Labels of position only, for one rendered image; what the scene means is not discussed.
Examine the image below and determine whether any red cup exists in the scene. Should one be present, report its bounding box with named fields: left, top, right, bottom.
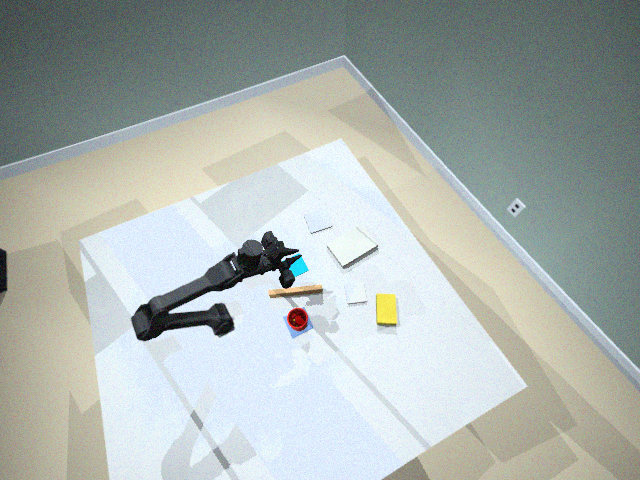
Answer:
left=287, top=308, right=308, bottom=331

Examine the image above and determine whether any yellow rectangular block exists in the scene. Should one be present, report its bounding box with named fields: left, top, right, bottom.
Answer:
left=376, top=293, right=397, bottom=325

